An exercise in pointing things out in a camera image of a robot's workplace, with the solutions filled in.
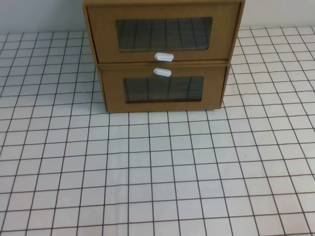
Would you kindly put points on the white drawer handle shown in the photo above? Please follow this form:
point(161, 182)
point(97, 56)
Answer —
point(164, 57)
point(162, 72)

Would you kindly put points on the brown cardboard shoebox cabinet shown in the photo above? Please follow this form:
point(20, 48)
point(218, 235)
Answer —
point(163, 64)

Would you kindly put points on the brown cardboard drawer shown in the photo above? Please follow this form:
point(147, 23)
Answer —
point(136, 30)
point(139, 89)

